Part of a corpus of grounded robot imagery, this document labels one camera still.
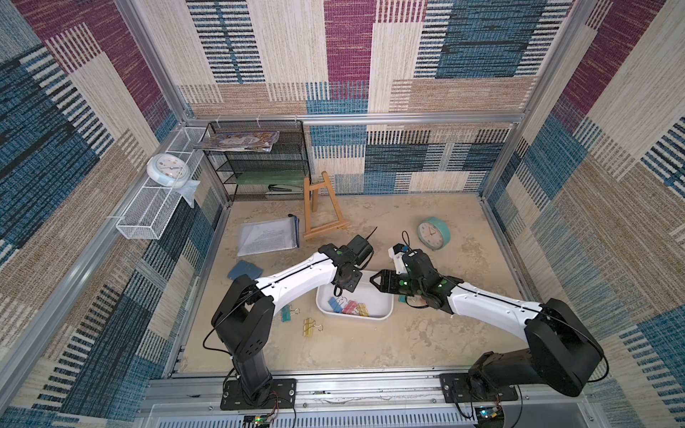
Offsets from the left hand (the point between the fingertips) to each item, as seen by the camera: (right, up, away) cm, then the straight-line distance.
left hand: (345, 277), depth 88 cm
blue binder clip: (-4, -9, +1) cm, 10 cm away
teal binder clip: (-19, -12, -1) cm, 22 cm away
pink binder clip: (+1, -9, -1) cm, 10 cm away
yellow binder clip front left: (-11, -14, -4) cm, 19 cm away
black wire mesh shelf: (-34, +43, +20) cm, 58 cm away
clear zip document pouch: (-31, +12, +20) cm, 39 cm away
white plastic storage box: (+11, -10, +2) cm, 15 cm away
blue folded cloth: (-36, +2, +9) cm, 37 cm away
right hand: (+9, 0, -2) cm, 10 cm away
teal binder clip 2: (+16, -4, -12) cm, 20 cm away
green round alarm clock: (+32, +14, +9) cm, 36 cm away
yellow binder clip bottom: (+5, -10, -1) cm, 12 cm away
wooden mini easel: (-12, +26, +9) cm, 30 cm away
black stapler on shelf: (-29, +32, +24) cm, 50 cm away
